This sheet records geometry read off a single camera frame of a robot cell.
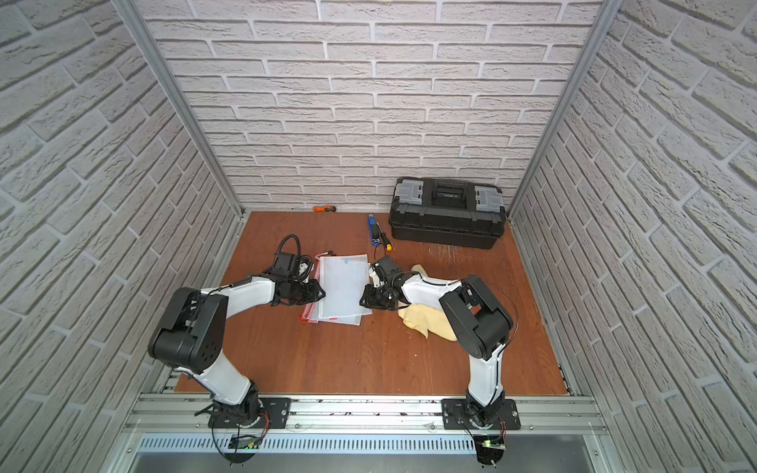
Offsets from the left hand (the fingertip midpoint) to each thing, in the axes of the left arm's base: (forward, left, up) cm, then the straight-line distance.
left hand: (326, 290), depth 95 cm
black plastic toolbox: (+23, -41, +14) cm, 49 cm away
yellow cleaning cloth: (-10, -32, 0) cm, 33 cm away
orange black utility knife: (+40, +6, -2) cm, 41 cm away
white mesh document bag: (+4, -5, 0) cm, 7 cm away
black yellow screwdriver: (+21, -20, -1) cm, 30 cm away
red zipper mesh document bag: (-7, +4, -1) cm, 8 cm away
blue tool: (+27, -15, 0) cm, 31 cm away
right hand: (-4, -14, 0) cm, 15 cm away
